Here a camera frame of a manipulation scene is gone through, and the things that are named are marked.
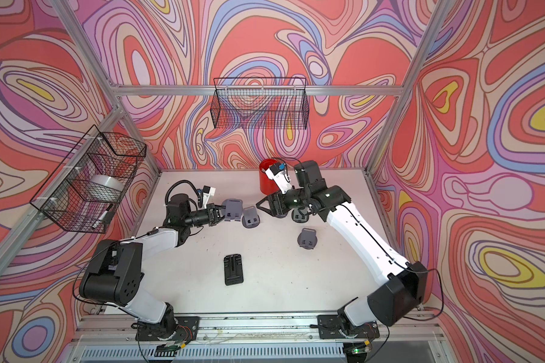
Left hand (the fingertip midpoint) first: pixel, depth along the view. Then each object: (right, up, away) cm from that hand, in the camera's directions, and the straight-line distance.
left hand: (234, 214), depth 83 cm
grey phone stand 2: (+5, -3, +13) cm, 14 cm away
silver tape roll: (-39, +10, -12) cm, 42 cm away
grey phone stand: (0, +2, -4) cm, 4 cm away
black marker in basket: (-42, -1, -12) cm, 43 cm away
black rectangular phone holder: (-1, -22, +1) cm, 22 cm away
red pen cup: (+11, +11, +26) cm, 30 cm away
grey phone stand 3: (+28, -11, +8) cm, 31 cm away
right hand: (+12, +3, -11) cm, 17 cm away
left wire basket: (-49, +9, -8) cm, 51 cm away
